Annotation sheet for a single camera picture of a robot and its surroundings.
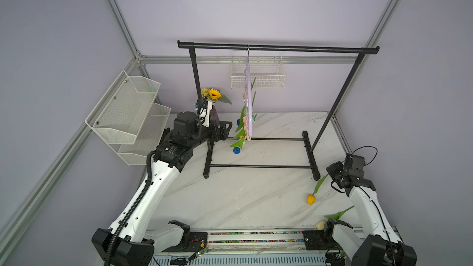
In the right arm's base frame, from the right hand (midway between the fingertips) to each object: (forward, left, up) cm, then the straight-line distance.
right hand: (331, 171), depth 85 cm
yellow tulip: (-12, +12, -2) cm, 17 cm away
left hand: (+8, +50, +26) cm, 57 cm away
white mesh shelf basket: (+17, +91, +23) cm, 95 cm away
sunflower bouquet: (+37, +56, +18) cm, 69 cm away
